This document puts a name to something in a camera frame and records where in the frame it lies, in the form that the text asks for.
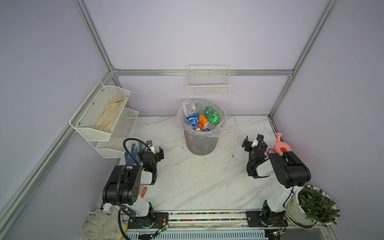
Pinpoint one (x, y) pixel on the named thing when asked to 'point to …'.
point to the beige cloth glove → (109, 114)
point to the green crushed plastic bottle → (211, 116)
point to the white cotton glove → (101, 226)
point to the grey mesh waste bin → (209, 139)
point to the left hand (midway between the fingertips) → (151, 148)
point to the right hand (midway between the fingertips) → (254, 137)
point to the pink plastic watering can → (281, 147)
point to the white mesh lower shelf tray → (115, 147)
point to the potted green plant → (309, 206)
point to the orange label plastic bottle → (203, 123)
